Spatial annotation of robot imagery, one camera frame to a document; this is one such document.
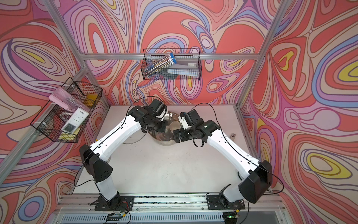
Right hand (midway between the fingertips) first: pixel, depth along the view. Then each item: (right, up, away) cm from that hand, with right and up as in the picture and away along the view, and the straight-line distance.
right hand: (181, 138), depth 76 cm
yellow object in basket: (-52, +22, +2) cm, 57 cm away
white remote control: (-56, +7, -7) cm, 57 cm away
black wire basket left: (-64, +11, -3) cm, 65 cm away
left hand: (-9, +6, +2) cm, 10 cm away
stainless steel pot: (-11, -3, +27) cm, 30 cm away
